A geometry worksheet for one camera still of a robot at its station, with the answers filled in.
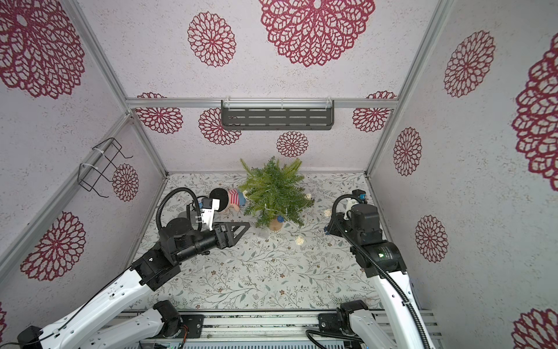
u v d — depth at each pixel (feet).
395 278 1.38
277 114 3.11
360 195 1.95
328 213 2.30
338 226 2.14
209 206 1.98
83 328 1.35
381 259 1.47
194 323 2.44
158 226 1.62
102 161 2.58
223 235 1.89
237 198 3.37
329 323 2.44
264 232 3.20
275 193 2.44
